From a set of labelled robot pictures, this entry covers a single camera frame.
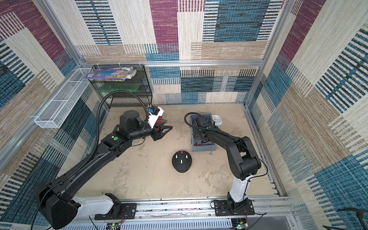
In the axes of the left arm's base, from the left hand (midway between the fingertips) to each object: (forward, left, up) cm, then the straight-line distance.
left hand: (169, 124), depth 70 cm
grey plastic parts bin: (+6, -17, -30) cm, 35 cm away
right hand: (+11, -19, -27) cm, 35 cm away
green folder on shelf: (+37, +42, -6) cm, 57 cm away
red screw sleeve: (-4, -5, -20) cm, 21 cm away
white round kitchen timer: (+26, -32, -28) cm, 50 cm away
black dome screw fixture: (-10, -5, -21) cm, 24 cm away
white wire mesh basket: (+6, +56, +3) cm, 56 cm away
